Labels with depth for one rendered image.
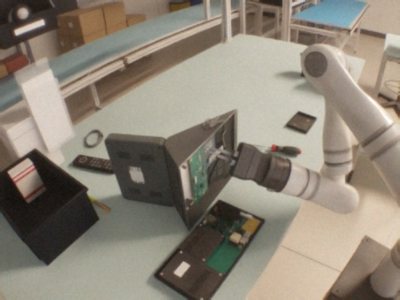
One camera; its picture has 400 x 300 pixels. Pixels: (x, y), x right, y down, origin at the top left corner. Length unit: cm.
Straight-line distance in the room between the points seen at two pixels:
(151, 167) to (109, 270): 26
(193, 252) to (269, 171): 24
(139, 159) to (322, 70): 45
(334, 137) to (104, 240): 59
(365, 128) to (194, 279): 46
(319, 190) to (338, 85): 23
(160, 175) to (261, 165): 23
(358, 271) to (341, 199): 28
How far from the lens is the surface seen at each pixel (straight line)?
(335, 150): 66
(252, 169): 59
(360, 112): 60
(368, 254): 92
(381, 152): 60
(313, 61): 62
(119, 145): 66
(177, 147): 59
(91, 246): 73
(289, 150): 89
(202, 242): 65
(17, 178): 88
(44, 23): 73
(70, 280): 70
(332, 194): 66
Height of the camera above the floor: 157
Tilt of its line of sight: 38 degrees down
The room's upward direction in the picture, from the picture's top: 5 degrees counter-clockwise
